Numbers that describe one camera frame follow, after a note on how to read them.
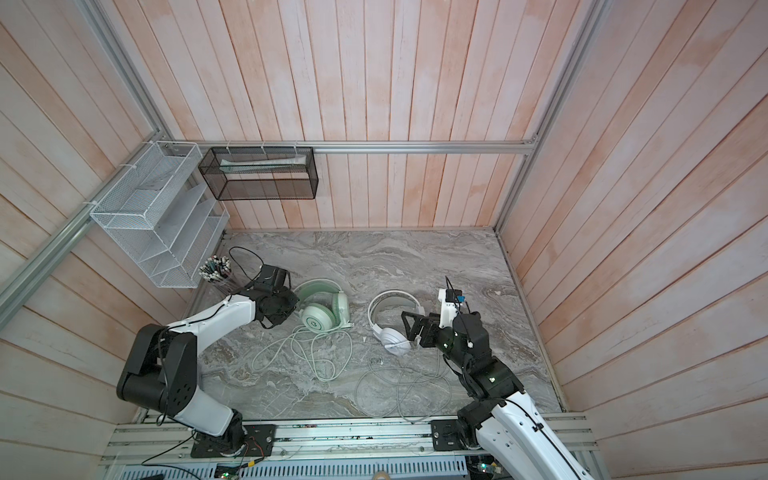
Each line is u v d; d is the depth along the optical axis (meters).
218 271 0.86
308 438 0.75
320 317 0.85
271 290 0.72
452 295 0.65
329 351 0.88
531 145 0.93
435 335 0.66
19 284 0.52
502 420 0.50
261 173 1.03
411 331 0.66
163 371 0.44
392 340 0.82
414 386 0.82
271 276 0.73
